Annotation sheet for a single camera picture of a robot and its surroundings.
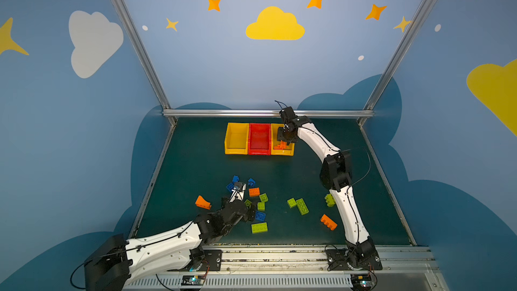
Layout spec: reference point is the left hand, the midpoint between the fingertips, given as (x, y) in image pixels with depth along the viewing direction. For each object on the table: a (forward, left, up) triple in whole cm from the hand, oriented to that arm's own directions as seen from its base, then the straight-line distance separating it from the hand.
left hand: (250, 201), depth 82 cm
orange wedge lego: (+2, +22, -5) cm, 23 cm away
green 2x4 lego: (0, -23, -6) cm, 23 cm away
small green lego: (+5, -6, -7) cm, 11 cm away
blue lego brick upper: (+13, +8, -5) cm, 16 cm away
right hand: (+36, -16, +1) cm, 40 cm away
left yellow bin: (+38, +10, -8) cm, 40 cm away
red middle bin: (+40, -4, -8) cm, 41 cm away
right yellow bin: (+28, -19, -3) cm, 34 cm away
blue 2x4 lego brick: (-3, -4, -8) cm, 9 cm away
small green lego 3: (+2, -18, -7) cm, 20 cm away
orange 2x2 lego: (+7, -1, -6) cm, 9 cm away
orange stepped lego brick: (-7, -33, -5) cm, 34 cm away
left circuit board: (-26, +20, -8) cm, 34 cm away
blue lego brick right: (+11, 0, -5) cm, 13 cm away
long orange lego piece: (+33, -15, -4) cm, 36 cm away
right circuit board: (-25, -41, -8) cm, 49 cm away
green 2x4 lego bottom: (-9, -4, -6) cm, 11 cm away
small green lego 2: (0, -4, -6) cm, 7 cm away
